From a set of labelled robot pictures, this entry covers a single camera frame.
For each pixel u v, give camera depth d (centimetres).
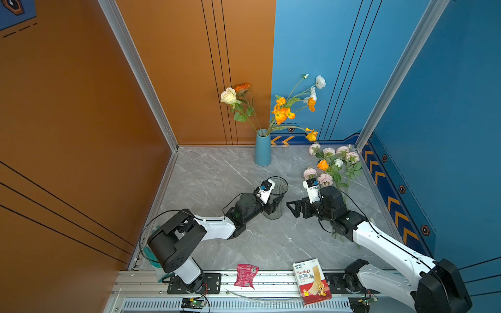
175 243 45
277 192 73
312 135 85
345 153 112
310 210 71
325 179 99
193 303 71
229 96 79
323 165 106
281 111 81
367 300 70
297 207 71
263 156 107
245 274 74
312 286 70
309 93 88
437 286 39
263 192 71
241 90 89
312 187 72
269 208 74
